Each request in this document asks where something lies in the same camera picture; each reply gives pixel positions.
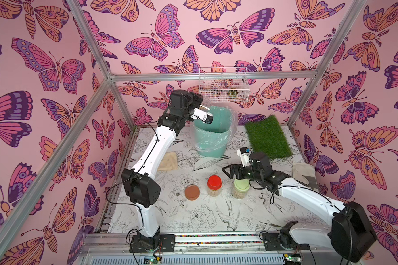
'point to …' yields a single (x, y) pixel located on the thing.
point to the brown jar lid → (192, 192)
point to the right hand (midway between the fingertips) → (229, 167)
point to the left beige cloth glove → (169, 162)
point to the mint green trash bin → (211, 139)
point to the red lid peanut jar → (214, 184)
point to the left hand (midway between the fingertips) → (198, 95)
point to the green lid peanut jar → (241, 187)
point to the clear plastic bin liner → (234, 123)
